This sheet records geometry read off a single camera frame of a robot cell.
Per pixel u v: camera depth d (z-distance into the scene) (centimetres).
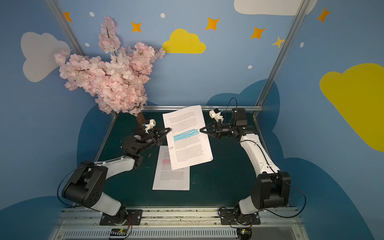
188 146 71
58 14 71
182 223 74
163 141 75
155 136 71
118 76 66
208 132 68
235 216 68
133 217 74
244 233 73
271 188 43
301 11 71
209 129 70
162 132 75
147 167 93
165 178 88
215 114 71
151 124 77
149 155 98
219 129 64
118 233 73
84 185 45
